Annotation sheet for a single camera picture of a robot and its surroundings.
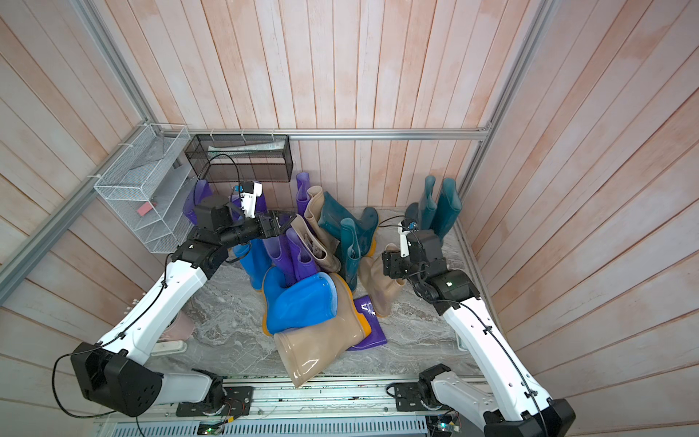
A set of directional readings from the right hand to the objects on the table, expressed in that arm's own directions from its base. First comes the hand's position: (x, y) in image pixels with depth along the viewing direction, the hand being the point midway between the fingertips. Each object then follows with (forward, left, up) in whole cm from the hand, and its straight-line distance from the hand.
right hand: (393, 252), depth 75 cm
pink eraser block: (+12, +76, +4) cm, 77 cm away
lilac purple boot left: (-2, +32, +1) cm, 32 cm away
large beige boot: (-24, +24, -13) cm, 36 cm away
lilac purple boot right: (-2, +26, 0) cm, 26 cm away
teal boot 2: (+18, -19, -1) cm, 26 cm away
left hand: (+5, +29, +8) cm, 30 cm away
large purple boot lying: (-13, +3, -30) cm, 33 cm away
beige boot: (-9, +3, -5) cm, 11 cm away
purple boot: (+23, +64, +2) cm, 68 cm away
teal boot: (+20, +19, -6) cm, 28 cm away
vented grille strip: (-39, +27, -25) cm, 54 cm away
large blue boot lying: (-11, +25, -10) cm, 29 cm away
